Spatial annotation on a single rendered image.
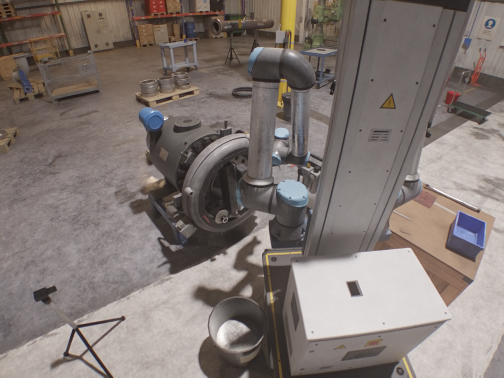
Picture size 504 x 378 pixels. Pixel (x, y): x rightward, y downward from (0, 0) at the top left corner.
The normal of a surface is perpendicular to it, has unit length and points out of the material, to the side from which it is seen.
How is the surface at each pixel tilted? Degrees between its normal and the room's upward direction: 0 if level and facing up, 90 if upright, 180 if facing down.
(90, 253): 0
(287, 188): 5
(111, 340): 0
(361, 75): 90
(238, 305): 87
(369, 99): 90
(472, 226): 90
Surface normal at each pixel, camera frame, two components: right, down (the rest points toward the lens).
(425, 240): 0.00, -0.79
